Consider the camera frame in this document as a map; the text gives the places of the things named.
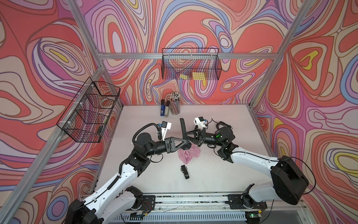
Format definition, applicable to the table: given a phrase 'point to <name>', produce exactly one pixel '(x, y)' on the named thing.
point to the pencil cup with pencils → (175, 103)
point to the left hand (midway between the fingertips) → (186, 145)
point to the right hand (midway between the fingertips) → (183, 139)
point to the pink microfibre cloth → (185, 156)
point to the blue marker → (162, 108)
